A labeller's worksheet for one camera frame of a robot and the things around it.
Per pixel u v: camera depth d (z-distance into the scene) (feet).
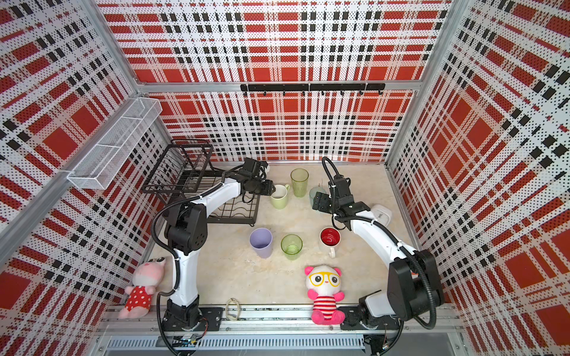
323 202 2.55
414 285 1.37
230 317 2.41
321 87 2.93
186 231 1.83
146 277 2.51
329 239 2.97
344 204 2.16
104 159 2.36
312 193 3.30
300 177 3.13
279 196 3.16
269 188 2.99
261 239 2.82
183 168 4.04
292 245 2.91
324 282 2.45
